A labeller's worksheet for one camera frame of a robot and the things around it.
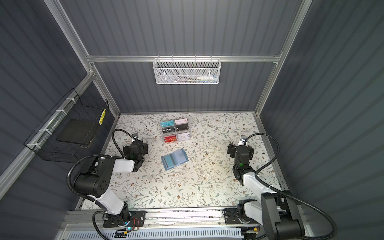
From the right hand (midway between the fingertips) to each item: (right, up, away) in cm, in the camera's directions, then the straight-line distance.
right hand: (243, 145), depth 87 cm
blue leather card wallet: (-42, -10, +7) cm, 43 cm away
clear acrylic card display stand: (-42, +8, +15) cm, 46 cm away
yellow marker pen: (-81, +16, -4) cm, 83 cm away
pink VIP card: (-38, +15, +15) cm, 44 cm away
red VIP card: (-46, +3, +14) cm, 48 cm away
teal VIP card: (-47, +13, +14) cm, 51 cm away
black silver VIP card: (-47, +9, +14) cm, 50 cm away
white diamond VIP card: (-37, +4, +15) cm, 40 cm away
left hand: (-68, -1, +8) cm, 68 cm away
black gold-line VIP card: (-38, +11, +15) cm, 42 cm away
